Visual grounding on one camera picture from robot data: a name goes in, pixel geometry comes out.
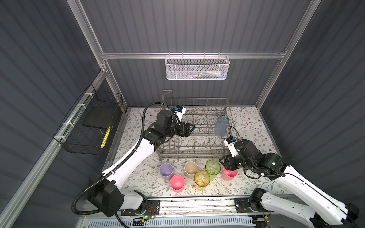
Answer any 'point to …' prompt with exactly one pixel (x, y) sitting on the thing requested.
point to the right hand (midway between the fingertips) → (224, 160)
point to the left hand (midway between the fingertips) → (190, 124)
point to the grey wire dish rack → (214, 128)
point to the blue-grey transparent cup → (221, 126)
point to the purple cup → (166, 171)
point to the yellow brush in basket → (103, 142)
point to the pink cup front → (177, 183)
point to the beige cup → (190, 169)
